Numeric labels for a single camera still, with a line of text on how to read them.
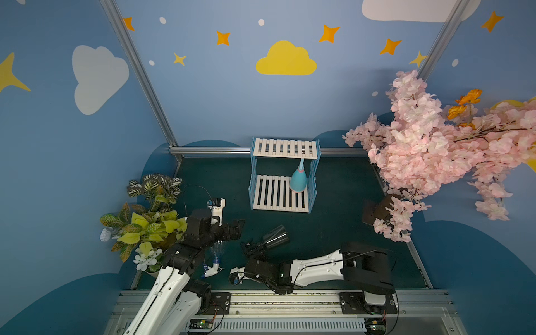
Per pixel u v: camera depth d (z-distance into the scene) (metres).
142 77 0.86
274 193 1.04
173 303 0.48
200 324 0.72
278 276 0.62
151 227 0.66
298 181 0.98
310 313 0.75
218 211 0.67
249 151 0.86
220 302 0.75
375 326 0.72
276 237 0.84
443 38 0.75
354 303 0.75
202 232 0.56
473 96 0.63
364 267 0.49
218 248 0.80
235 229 0.68
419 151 0.55
